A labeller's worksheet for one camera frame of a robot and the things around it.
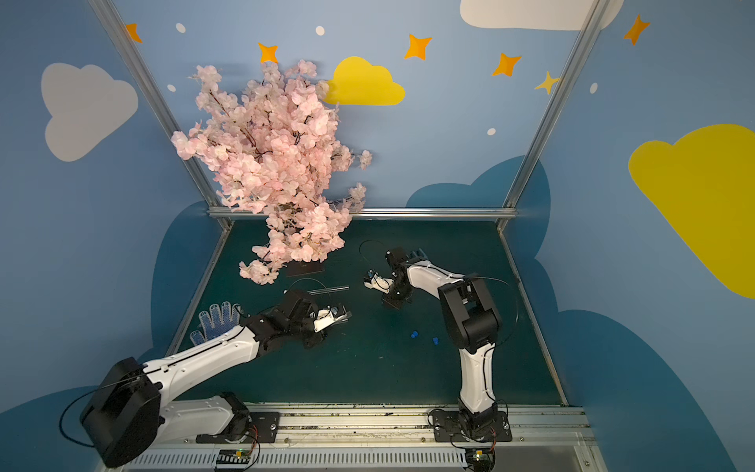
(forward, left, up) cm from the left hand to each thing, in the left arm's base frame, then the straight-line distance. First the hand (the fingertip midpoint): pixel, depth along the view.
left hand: (329, 317), depth 85 cm
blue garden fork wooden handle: (+31, -30, -7) cm, 44 cm away
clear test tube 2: (-4, -3, +13) cm, 14 cm away
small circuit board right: (-32, -41, -10) cm, 53 cm away
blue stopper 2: (-3, -33, -8) cm, 34 cm away
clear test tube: (+16, +5, -11) cm, 20 cm away
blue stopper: (-1, -26, -8) cm, 27 cm away
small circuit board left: (-33, +21, -11) cm, 41 cm away
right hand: (+12, -19, -8) cm, 24 cm away
